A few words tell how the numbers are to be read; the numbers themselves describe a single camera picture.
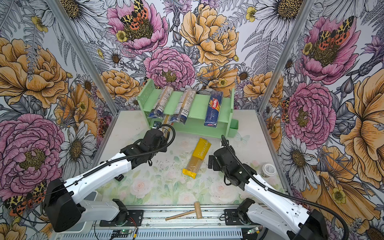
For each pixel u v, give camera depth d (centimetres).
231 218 74
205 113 82
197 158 94
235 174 55
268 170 84
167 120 83
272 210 46
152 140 60
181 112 79
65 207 38
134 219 74
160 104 83
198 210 76
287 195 44
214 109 79
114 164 50
